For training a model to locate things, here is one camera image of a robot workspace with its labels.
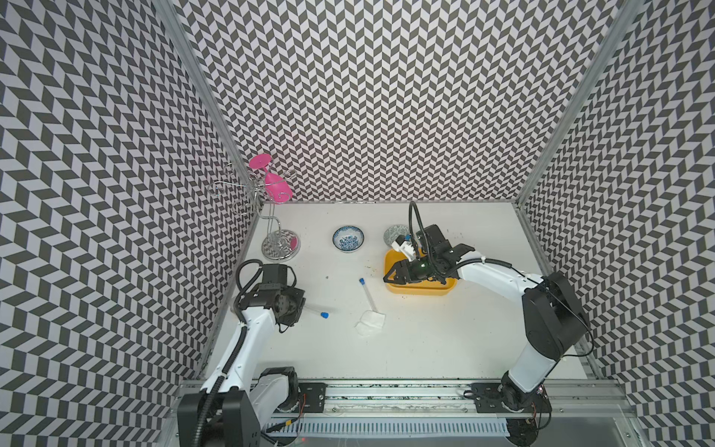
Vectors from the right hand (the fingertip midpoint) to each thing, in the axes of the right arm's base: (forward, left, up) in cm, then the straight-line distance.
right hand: (392, 282), depth 83 cm
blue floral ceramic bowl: (+23, +15, -9) cm, 29 cm away
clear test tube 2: (-10, +20, 0) cm, 22 cm away
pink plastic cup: (+30, +38, +11) cm, 50 cm away
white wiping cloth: (-9, +7, -9) cm, 14 cm away
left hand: (-5, +27, -3) cm, 27 cm away
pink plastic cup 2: (+32, +42, +22) cm, 57 cm away
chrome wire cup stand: (+20, +41, -7) cm, 46 cm away
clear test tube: (+5, +10, -10) cm, 15 cm away
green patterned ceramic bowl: (+25, -1, -7) cm, 26 cm away
